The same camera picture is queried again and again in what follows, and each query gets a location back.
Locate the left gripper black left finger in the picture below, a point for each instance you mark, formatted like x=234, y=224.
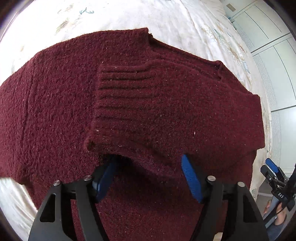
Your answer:
x=54, y=220

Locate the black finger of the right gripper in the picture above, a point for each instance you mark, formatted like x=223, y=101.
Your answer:
x=281, y=176
x=275, y=184

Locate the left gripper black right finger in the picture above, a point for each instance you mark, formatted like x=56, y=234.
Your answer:
x=226, y=208

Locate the dark red knitted sweater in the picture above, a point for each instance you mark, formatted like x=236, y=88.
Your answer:
x=125, y=95

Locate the person's bare foot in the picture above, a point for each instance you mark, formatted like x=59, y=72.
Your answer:
x=280, y=213

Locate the white louvered wardrobe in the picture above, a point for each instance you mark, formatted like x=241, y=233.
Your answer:
x=272, y=46

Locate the white floral bed duvet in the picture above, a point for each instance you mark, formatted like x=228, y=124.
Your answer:
x=199, y=28

